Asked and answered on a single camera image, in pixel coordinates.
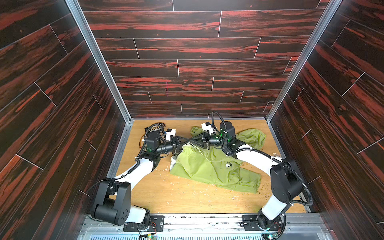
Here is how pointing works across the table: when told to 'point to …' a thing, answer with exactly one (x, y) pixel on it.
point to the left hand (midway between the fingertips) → (190, 143)
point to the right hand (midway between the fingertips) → (191, 138)
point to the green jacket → (216, 165)
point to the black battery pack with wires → (162, 126)
